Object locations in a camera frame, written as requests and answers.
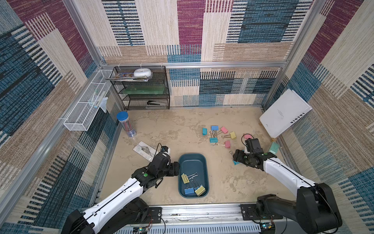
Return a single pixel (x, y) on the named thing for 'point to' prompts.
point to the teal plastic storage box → (196, 167)
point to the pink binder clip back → (223, 129)
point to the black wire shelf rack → (142, 87)
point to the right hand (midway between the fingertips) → (238, 155)
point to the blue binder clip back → (215, 127)
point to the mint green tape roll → (274, 147)
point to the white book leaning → (288, 109)
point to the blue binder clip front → (189, 191)
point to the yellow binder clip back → (232, 135)
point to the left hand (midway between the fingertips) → (174, 164)
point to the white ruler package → (147, 151)
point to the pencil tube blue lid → (122, 118)
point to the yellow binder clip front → (200, 191)
